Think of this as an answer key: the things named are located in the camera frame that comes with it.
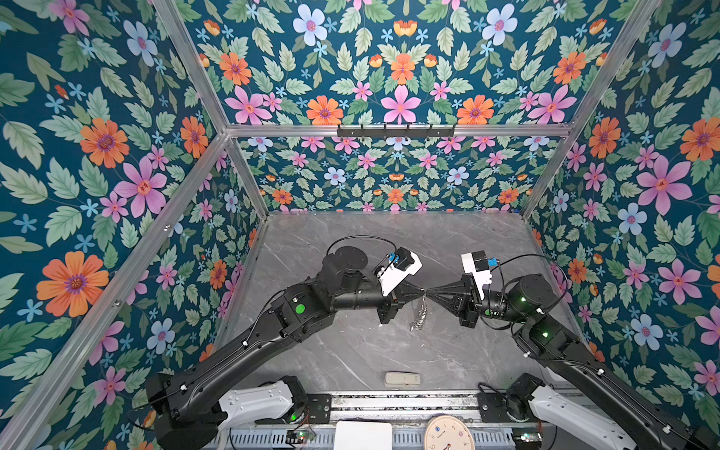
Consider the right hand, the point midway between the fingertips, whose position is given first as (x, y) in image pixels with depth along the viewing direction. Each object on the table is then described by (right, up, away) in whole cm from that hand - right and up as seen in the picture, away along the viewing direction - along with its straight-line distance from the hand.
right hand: (431, 294), depth 57 cm
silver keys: (-1, -5, +3) cm, 6 cm away
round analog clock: (+6, -36, +11) cm, 39 cm away
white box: (-15, -36, +10) cm, 40 cm away
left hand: (-1, +1, -3) cm, 4 cm away
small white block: (-5, -27, +18) cm, 33 cm away
